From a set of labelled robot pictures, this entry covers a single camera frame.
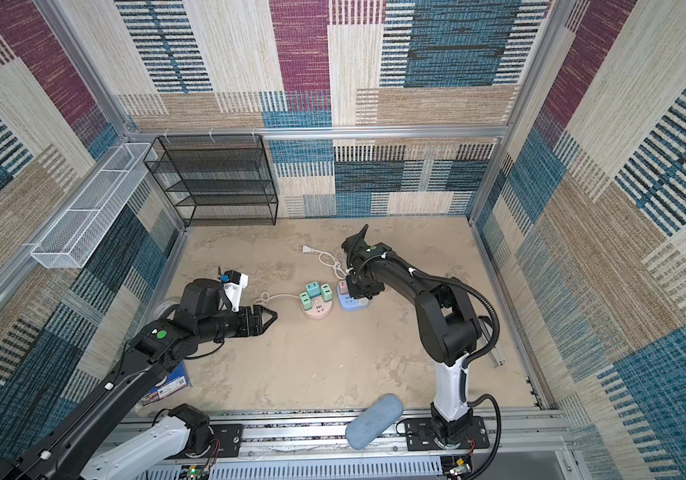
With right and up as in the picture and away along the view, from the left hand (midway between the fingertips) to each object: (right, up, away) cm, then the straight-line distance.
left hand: (268, 312), depth 74 cm
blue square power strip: (+21, -2, +20) cm, 29 cm away
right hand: (+24, 0, +19) cm, 31 cm away
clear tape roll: (-38, -3, +21) cm, 44 cm away
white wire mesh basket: (-44, +20, -1) cm, 49 cm away
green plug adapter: (+7, 0, +16) cm, 18 cm away
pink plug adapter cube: (+18, +4, +20) cm, 27 cm away
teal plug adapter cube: (+9, +3, +20) cm, 22 cm away
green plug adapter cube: (+13, +2, +18) cm, 22 cm away
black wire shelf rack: (-28, +40, +36) cm, 61 cm away
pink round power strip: (+11, -3, +20) cm, 23 cm away
